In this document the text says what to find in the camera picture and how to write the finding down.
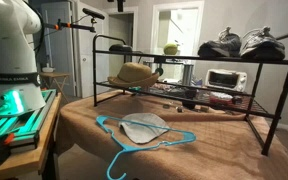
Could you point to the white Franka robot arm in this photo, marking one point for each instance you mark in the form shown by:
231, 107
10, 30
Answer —
7, 43

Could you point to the flat black object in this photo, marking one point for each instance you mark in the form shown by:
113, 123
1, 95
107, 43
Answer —
120, 48

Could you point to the white panel door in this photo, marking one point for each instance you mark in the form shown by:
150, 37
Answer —
89, 56

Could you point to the green ball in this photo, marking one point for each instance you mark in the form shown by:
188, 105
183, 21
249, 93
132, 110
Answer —
170, 49

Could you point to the tan straw hat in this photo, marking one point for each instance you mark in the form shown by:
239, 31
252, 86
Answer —
134, 73

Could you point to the grey panel door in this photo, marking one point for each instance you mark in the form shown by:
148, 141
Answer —
59, 50

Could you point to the silver metal cylinder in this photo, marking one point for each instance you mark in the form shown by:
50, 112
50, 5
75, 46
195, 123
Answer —
187, 74

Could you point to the small wooden folding table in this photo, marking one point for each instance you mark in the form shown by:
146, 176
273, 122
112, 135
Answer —
54, 75

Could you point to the white bowl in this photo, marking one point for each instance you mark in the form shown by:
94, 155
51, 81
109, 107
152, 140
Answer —
48, 69

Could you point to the dark grey sneaker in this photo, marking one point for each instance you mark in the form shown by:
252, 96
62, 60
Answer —
222, 46

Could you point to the black cup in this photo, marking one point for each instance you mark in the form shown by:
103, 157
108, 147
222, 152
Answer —
190, 93

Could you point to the grey cloth cap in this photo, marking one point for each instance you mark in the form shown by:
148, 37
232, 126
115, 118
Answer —
142, 128

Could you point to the white toaster oven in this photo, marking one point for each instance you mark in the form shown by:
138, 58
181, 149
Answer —
225, 79

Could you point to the red and white packet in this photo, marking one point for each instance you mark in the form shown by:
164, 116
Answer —
220, 97

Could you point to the blue plastic clothes hanger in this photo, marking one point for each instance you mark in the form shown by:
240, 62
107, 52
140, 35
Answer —
125, 146

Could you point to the light grey sneaker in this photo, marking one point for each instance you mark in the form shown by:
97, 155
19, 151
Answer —
262, 45

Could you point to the wooden workbench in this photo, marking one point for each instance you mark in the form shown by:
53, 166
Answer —
40, 146

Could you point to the brown blanket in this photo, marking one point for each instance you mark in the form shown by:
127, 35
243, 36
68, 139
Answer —
217, 146

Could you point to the black metal shoe rack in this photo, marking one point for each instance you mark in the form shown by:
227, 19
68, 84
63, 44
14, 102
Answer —
284, 90

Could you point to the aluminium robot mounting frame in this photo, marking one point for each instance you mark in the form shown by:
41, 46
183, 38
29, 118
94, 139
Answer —
27, 125

